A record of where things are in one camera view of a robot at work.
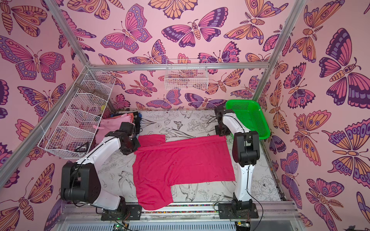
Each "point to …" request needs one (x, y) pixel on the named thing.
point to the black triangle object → (86, 143)
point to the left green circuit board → (120, 226)
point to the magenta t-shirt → (157, 164)
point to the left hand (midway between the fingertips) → (138, 146)
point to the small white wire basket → (186, 74)
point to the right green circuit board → (243, 225)
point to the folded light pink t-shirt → (107, 125)
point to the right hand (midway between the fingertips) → (221, 133)
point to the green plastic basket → (251, 113)
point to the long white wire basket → (70, 134)
